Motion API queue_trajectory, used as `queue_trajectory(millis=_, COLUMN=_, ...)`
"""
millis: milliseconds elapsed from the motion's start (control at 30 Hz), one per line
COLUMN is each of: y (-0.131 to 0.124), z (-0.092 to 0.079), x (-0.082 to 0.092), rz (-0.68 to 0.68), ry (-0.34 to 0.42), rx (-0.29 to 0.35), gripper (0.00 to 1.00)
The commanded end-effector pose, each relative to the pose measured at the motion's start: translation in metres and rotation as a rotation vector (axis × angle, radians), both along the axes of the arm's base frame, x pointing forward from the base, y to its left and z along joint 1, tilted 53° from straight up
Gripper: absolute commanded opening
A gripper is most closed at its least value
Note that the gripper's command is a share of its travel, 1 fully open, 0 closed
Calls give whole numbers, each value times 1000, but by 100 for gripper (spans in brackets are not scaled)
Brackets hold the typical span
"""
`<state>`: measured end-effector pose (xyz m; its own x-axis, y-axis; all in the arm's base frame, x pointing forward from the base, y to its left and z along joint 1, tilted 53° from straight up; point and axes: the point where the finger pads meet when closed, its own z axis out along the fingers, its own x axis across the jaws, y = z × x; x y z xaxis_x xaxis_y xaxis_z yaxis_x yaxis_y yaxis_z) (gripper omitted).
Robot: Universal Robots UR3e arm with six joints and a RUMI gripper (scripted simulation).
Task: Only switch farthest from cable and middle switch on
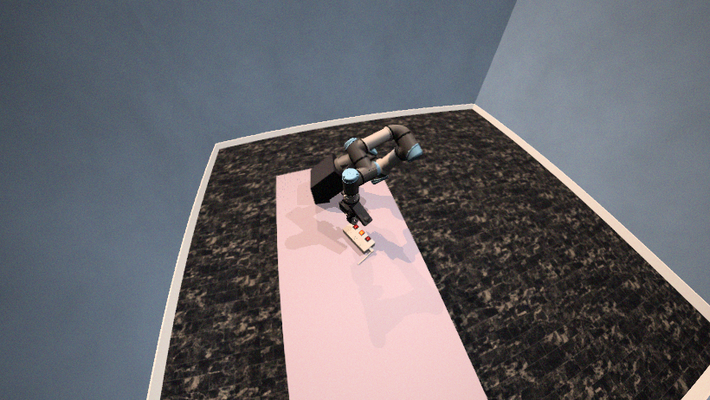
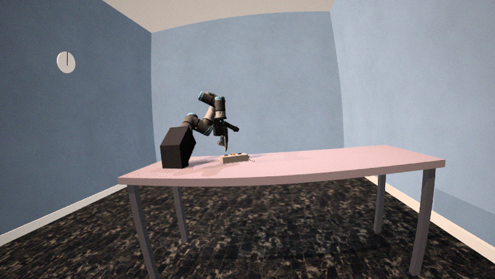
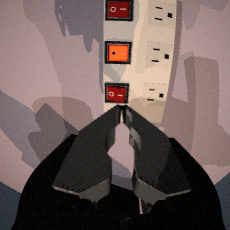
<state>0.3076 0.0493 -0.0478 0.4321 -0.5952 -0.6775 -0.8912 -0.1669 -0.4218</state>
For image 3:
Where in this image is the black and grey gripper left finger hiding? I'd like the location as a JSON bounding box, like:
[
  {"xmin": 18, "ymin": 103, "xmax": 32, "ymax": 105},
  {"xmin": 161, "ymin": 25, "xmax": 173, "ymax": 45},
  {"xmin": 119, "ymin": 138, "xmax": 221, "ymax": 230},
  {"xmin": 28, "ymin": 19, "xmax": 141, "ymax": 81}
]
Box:
[{"xmin": 10, "ymin": 104, "xmax": 122, "ymax": 230}]

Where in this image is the white power strip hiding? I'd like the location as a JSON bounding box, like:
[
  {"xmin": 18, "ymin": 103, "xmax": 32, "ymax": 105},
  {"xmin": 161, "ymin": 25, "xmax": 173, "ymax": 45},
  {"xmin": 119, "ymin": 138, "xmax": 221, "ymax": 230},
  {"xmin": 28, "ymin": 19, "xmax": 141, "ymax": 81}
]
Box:
[{"xmin": 103, "ymin": 0, "xmax": 176, "ymax": 123}]

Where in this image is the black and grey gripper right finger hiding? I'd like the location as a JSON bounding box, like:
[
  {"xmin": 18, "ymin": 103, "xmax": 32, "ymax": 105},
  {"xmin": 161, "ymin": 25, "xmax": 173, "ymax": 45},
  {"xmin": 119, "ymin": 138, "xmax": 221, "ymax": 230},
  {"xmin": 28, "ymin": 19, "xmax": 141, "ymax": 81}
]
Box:
[{"xmin": 122, "ymin": 104, "xmax": 226, "ymax": 230}]

